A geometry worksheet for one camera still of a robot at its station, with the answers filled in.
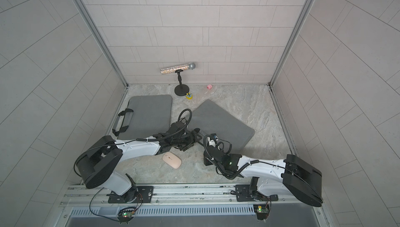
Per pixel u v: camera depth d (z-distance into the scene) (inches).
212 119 37.2
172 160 31.7
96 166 16.8
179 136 27.3
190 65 37.9
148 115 37.2
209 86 44.7
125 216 25.3
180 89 44.0
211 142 27.8
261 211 26.8
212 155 23.3
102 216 25.6
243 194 27.9
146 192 28.2
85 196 27.9
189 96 42.7
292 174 18.1
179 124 26.7
